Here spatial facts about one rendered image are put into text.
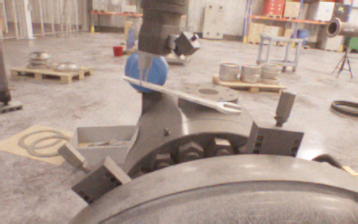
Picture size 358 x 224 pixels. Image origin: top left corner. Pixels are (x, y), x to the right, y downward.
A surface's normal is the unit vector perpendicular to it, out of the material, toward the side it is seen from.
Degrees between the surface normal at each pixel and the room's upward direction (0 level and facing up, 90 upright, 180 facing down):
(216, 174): 13
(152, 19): 99
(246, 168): 6
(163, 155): 8
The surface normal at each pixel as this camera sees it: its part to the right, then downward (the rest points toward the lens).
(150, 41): -0.45, 0.26
